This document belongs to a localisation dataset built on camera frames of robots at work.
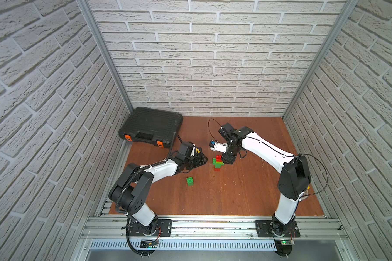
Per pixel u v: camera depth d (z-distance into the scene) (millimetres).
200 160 809
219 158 776
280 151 516
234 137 620
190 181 852
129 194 447
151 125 1061
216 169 917
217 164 850
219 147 778
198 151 1001
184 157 713
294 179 472
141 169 485
